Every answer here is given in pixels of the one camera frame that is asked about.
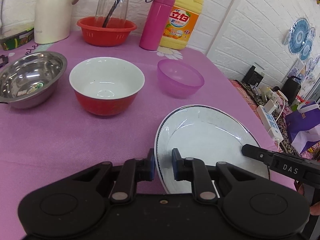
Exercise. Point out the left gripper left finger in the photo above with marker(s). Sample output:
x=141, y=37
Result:
x=127, y=176

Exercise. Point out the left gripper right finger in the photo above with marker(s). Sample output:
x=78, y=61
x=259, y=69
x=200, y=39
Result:
x=194, y=171

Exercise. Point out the white ceramic plate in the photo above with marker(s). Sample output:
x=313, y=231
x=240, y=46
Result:
x=204, y=133

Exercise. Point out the red white ceramic bowl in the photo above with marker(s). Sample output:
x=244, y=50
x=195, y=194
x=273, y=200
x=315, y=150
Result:
x=106, y=86

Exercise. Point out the stainless steel bowl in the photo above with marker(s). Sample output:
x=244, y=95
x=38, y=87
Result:
x=31, y=80

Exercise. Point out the person right hand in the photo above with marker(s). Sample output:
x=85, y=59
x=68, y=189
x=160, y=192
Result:
x=307, y=191

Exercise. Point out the plaid blanket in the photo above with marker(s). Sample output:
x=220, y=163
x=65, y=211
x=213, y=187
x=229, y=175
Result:
x=254, y=101

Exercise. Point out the purple paper bag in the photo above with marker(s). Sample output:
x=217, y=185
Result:
x=303, y=126

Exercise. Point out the white power strip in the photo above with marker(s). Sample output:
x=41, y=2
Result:
x=270, y=124

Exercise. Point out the purple floral tablecloth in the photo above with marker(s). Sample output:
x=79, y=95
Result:
x=59, y=138

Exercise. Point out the purple plastic bowl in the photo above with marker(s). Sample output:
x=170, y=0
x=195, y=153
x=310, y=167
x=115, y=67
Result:
x=178, y=79

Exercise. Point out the black box on bed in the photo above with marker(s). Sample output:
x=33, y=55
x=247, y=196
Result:
x=254, y=76

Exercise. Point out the red plastic basket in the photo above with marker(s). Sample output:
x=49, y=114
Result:
x=105, y=37

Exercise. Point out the yellow detergent bottle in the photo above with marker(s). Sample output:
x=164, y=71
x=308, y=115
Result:
x=180, y=24

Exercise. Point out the pink thermos bottle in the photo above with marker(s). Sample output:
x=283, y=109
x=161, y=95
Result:
x=155, y=23

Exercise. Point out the black spoon in carafe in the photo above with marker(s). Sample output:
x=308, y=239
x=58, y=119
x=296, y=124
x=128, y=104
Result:
x=115, y=5

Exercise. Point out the glass carafe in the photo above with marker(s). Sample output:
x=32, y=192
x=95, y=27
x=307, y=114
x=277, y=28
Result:
x=112, y=2

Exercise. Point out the instant noodle bowl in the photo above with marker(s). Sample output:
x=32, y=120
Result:
x=14, y=39

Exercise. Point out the white thermal jug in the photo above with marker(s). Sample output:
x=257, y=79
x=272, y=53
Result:
x=52, y=20

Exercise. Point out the blue patterned wall fan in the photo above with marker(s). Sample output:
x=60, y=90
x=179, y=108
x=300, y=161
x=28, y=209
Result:
x=300, y=37

